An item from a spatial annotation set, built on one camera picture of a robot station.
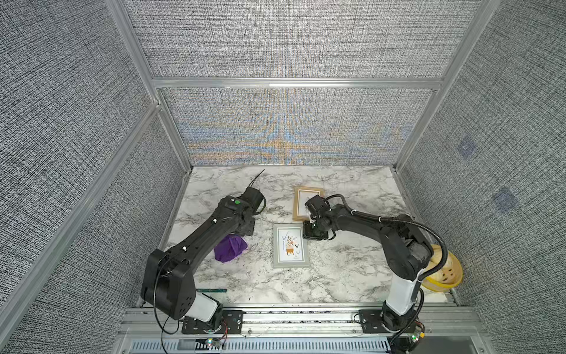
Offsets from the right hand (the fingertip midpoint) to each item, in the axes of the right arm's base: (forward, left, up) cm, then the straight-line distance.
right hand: (303, 230), depth 92 cm
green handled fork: (-22, +35, -3) cm, 41 cm away
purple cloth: (-10, +28, +7) cm, 31 cm away
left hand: (-3, +24, +10) cm, 26 cm away
